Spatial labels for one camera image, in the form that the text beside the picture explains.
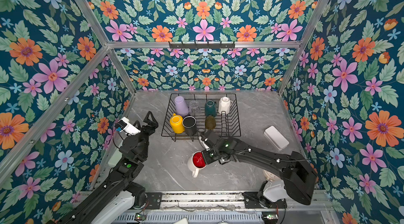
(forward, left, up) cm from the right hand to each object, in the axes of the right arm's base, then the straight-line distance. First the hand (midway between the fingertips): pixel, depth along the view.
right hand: (202, 157), depth 78 cm
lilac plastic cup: (+32, +15, +3) cm, 35 cm away
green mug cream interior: (+31, -4, +1) cm, 31 cm away
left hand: (+13, +25, +20) cm, 35 cm away
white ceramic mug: (+33, -13, +2) cm, 36 cm away
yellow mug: (+19, +15, +3) cm, 25 cm away
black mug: (+20, +8, +2) cm, 21 cm away
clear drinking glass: (+32, +6, 0) cm, 33 cm away
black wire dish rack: (+27, +9, 0) cm, 28 cm away
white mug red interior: (-1, +3, -2) cm, 4 cm away
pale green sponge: (+3, +49, -8) cm, 50 cm away
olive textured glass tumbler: (+22, -4, -2) cm, 23 cm away
